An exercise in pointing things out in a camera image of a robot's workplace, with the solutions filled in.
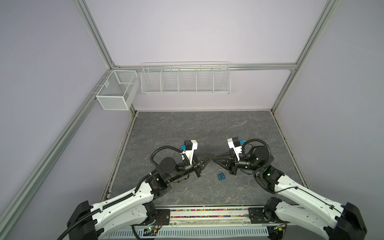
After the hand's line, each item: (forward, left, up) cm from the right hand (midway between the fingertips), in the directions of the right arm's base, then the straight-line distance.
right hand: (213, 161), depth 63 cm
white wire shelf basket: (+58, +14, +4) cm, 60 cm away
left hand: (0, 0, +2) cm, 2 cm away
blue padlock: (+4, -7, -27) cm, 28 cm away
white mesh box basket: (+56, +64, -5) cm, 85 cm away
